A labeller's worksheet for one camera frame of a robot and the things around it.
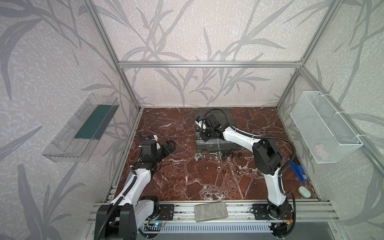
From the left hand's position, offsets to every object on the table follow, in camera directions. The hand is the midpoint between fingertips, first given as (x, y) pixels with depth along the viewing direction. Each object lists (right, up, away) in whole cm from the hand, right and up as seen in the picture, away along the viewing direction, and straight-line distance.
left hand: (172, 141), depth 86 cm
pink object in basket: (+76, -2, -13) cm, 77 cm away
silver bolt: (+28, -8, +8) cm, 30 cm away
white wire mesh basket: (+70, +5, -25) cm, 74 cm away
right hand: (+17, +7, +11) cm, 22 cm away
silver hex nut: (+27, -17, +3) cm, 32 cm away
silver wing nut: (+15, -10, +7) cm, 19 cm away
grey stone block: (+21, -32, -15) cm, 41 cm away
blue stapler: (+73, -17, -1) cm, 75 cm away
